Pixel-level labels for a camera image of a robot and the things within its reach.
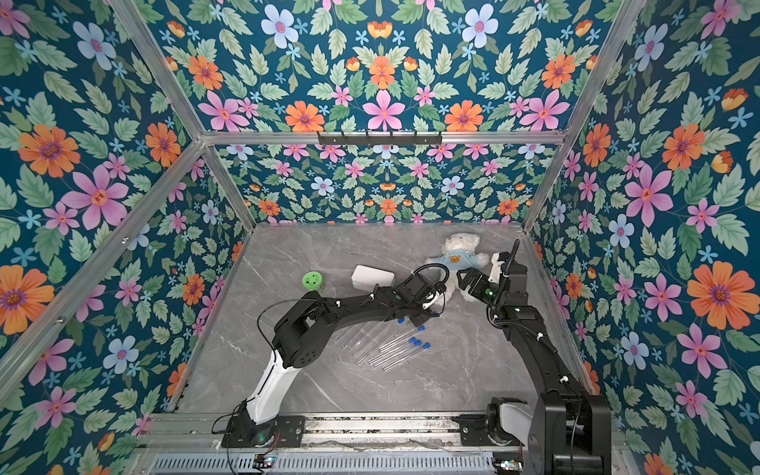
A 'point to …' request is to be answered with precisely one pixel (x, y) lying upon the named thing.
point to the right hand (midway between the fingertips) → (476, 274)
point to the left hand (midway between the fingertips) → (431, 306)
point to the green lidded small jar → (312, 280)
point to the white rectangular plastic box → (367, 277)
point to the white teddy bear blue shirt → (458, 254)
